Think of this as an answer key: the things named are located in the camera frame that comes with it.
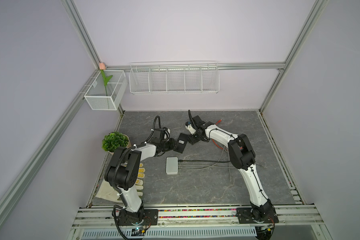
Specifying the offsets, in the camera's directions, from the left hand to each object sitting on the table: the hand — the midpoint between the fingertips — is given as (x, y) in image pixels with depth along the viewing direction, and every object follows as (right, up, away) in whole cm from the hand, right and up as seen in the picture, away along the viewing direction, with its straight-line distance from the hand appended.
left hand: (178, 145), depth 95 cm
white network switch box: (-4, -13, -3) cm, 13 cm away
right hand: (+10, +3, +8) cm, 13 cm away
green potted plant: (-37, +4, -9) cm, 38 cm away
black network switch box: (+2, +1, +4) cm, 4 cm away
